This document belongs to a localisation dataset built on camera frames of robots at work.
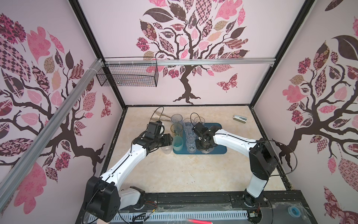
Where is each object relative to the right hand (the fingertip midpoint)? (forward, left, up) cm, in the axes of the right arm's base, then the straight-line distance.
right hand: (199, 146), depth 89 cm
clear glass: (-4, -6, +1) cm, 7 cm away
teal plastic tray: (-4, -10, +3) cm, 12 cm away
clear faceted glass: (-1, +7, +15) cm, 16 cm away
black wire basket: (+43, +42, +28) cm, 67 cm away
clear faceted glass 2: (+4, +5, -4) cm, 8 cm away
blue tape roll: (-36, -47, -7) cm, 59 cm away
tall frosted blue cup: (+20, +15, +4) cm, 25 cm away
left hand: (-1, +19, +7) cm, 21 cm away
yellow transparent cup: (+12, +15, +4) cm, 20 cm away
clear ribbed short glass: (+20, -1, +3) cm, 20 cm away
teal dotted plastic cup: (+4, +14, -2) cm, 15 cm away
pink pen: (-39, +3, -6) cm, 40 cm away
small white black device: (+26, -36, -5) cm, 45 cm away
